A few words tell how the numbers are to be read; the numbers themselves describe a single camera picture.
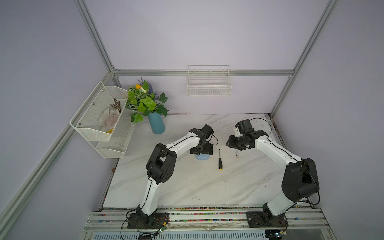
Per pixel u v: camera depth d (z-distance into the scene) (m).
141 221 0.64
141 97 0.84
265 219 0.66
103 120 0.77
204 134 0.71
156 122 1.03
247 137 0.65
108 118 0.79
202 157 0.95
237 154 0.98
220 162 0.93
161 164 0.53
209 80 0.98
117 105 0.82
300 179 0.45
